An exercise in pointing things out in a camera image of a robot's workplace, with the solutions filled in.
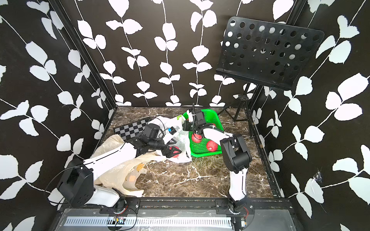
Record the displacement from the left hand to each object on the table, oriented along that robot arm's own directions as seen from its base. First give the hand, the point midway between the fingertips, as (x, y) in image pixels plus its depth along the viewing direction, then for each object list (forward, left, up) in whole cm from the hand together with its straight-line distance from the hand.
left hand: (178, 144), depth 80 cm
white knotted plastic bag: (+9, -2, -9) cm, 13 cm away
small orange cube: (-13, +27, -14) cm, 33 cm away
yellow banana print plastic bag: (-14, +29, -6) cm, 33 cm away
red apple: (+11, -12, -11) cm, 19 cm away
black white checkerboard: (+20, +36, -14) cm, 44 cm away
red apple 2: (+3, -21, -10) cm, 24 cm away
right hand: (+19, -1, -4) cm, 20 cm away
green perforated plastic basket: (+5, -14, -16) cm, 22 cm away
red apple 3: (-7, +2, +4) cm, 8 cm away
